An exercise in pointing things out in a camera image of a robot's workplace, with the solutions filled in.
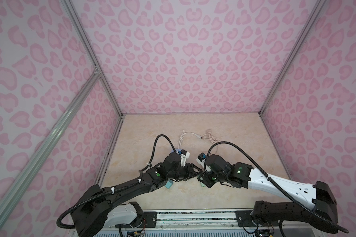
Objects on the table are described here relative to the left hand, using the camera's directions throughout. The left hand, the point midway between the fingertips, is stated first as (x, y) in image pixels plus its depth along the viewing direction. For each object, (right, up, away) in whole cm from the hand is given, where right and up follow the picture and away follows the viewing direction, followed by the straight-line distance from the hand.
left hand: (203, 177), depth 72 cm
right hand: (-1, -1, +3) cm, 3 cm away
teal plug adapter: (-18, -8, +12) cm, 22 cm away
